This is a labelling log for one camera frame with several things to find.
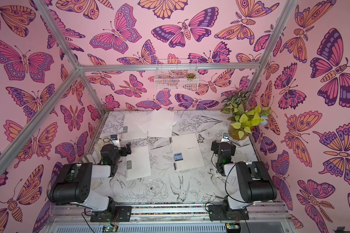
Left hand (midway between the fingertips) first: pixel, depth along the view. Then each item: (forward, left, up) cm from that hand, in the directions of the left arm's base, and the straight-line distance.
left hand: (124, 141), depth 95 cm
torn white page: (+27, -25, -7) cm, 38 cm away
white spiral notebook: (+16, +1, -6) cm, 17 cm away
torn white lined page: (+29, -15, -6) cm, 33 cm away
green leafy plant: (+5, -73, +17) cm, 75 cm away
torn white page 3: (+21, -9, -6) cm, 23 cm away
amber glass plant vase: (-3, -70, +12) cm, 71 cm away
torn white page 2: (+12, -21, -6) cm, 25 cm away
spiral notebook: (-12, -10, -7) cm, 17 cm away
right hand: (0, -65, +1) cm, 65 cm away
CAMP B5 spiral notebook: (-5, -41, -6) cm, 42 cm away
